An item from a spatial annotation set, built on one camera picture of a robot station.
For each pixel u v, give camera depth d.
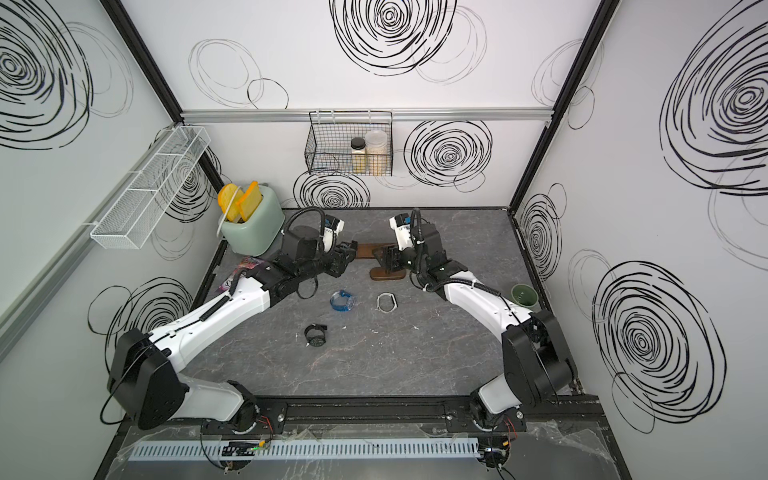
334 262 0.71
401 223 0.74
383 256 0.75
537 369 0.43
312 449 0.77
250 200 0.94
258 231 0.96
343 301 0.94
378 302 0.94
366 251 0.87
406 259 0.73
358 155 0.85
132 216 0.72
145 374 0.40
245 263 1.00
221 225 0.94
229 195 0.95
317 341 0.84
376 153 0.85
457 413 0.74
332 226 0.69
